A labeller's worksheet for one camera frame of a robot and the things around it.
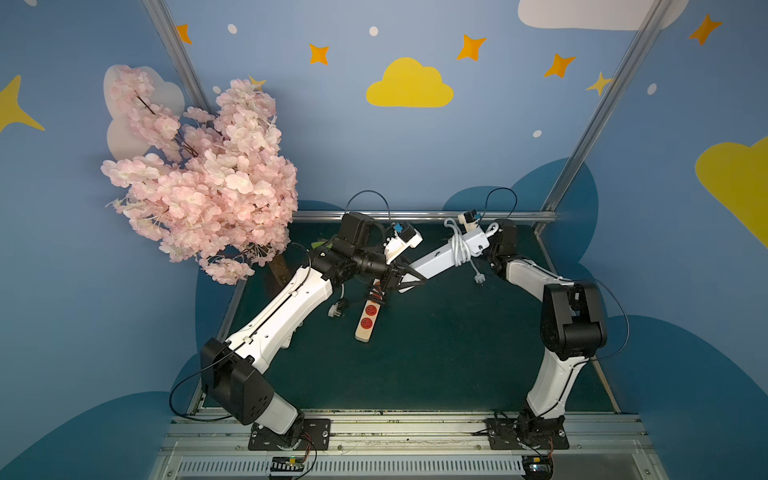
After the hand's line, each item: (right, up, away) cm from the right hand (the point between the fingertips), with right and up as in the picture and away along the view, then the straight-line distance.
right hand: (449, 236), depth 95 cm
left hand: (-12, -10, -26) cm, 31 cm away
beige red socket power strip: (-26, -26, -3) cm, 37 cm away
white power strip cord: (-37, -24, 0) cm, 44 cm away
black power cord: (-23, -19, +1) cm, 30 cm away
